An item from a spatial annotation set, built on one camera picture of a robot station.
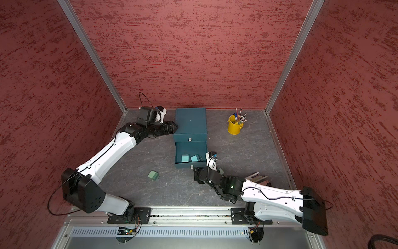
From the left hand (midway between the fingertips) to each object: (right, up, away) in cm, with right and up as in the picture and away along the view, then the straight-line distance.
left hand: (172, 130), depth 81 cm
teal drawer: (+9, -4, +2) cm, 10 cm away
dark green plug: (-12, -25, +5) cm, 28 cm away
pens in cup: (+41, +8, +23) cm, 47 cm away
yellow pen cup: (+37, 0, +22) cm, 43 cm away
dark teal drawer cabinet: (+9, +5, +5) cm, 12 cm away
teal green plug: (+6, -15, +3) cm, 17 cm away
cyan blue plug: (+12, -15, +3) cm, 20 cm away
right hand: (+14, -21, -5) cm, 26 cm away
